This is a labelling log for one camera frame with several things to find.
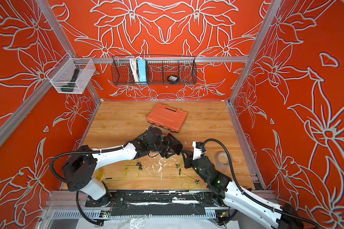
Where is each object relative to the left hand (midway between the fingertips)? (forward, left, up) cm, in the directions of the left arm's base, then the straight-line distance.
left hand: (181, 146), depth 77 cm
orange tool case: (+27, +8, -9) cm, 29 cm away
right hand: (-1, -1, -1) cm, 2 cm away
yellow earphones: (-10, +30, -15) cm, 34 cm away
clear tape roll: (0, -26, -15) cm, 30 cm away
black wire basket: (+50, +18, +17) cm, 56 cm away
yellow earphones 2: (-15, -6, -15) cm, 21 cm away
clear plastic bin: (+37, +73, +18) cm, 84 cm away
